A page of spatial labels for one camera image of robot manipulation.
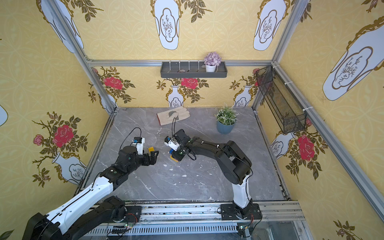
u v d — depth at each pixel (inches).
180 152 31.5
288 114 34.5
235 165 19.5
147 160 28.7
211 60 32.3
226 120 38.1
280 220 30.0
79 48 33.6
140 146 28.7
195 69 36.7
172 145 32.2
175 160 36.0
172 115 45.2
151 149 38.0
